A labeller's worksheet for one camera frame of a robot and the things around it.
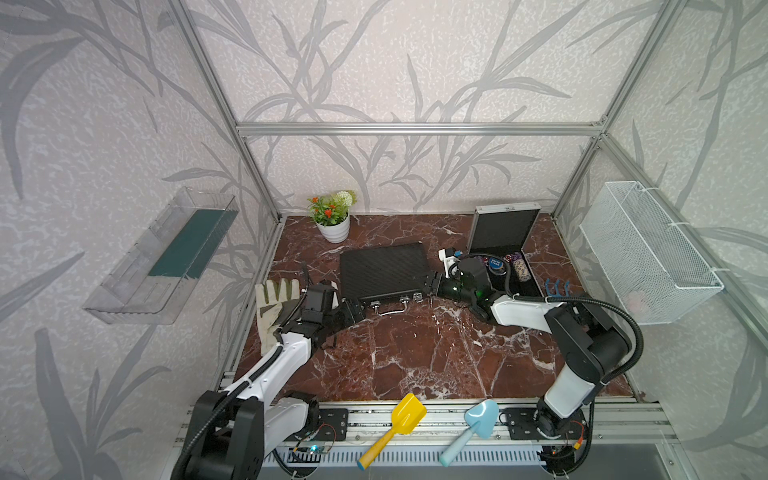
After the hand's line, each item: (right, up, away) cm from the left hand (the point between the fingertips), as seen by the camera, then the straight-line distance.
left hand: (357, 311), depth 87 cm
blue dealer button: (+46, +13, +15) cm, 50 cm away
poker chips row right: (+54, +11, +14) cm, 57 cm away
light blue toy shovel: (+34, -24, -12) cm, 43 cm away
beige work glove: (-29, -1, +7) cm, 30 cm away
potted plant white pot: (-11, +30, +15) cm, 36 cm away
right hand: (+18, +9, +1) cm, 20 cm away
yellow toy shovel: (+14, -24, -12) cm, 30 cm away
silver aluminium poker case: (+46, +23, +14) cm, 53 cm away
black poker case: (+10, +9, +9) cm, 16 cm away
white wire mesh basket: (+68, +15, -23) cm, 73 cm away
